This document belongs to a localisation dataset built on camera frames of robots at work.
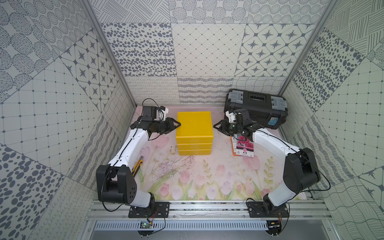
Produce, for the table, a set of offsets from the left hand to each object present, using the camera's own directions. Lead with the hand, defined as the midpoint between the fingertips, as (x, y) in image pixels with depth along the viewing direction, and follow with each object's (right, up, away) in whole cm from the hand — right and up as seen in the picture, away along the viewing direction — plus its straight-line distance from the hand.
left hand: (177, 123), depth 82 cm
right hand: (+23, -3, +4) cm, 23 cm away
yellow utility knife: (-25, -27, +5) cm, 37 cm away
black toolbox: (+57, +8, +14) cm, 60 cm away
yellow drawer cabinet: (+10, -7, -5) cm, 13 cm away
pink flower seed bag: (+43, -16, +16) cm, 48 cm away
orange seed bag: (+36, -12, +16) cm, 41 cm away
